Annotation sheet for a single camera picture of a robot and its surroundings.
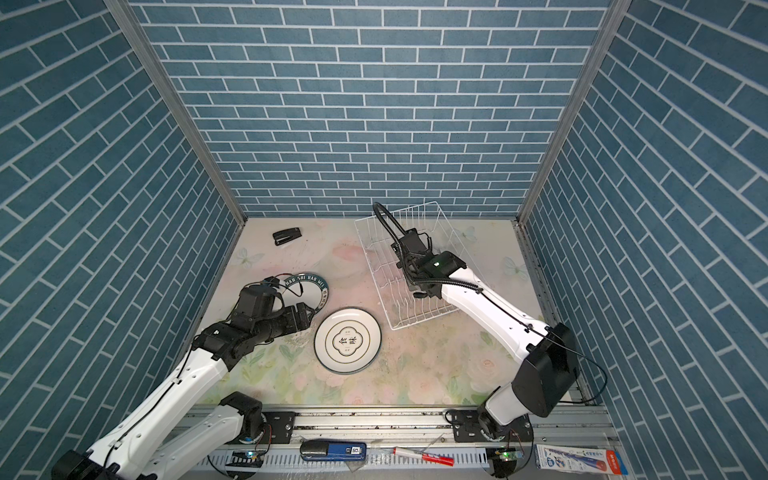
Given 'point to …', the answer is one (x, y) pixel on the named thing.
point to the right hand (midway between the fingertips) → (420, 266)
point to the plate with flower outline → (347, 340)
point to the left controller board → (253, 459)
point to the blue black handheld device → (323, 450)
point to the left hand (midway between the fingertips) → (305, 314)
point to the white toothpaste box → (580, 460)
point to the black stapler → (286, 235)
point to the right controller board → (504, 457)
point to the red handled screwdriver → (442, 460)
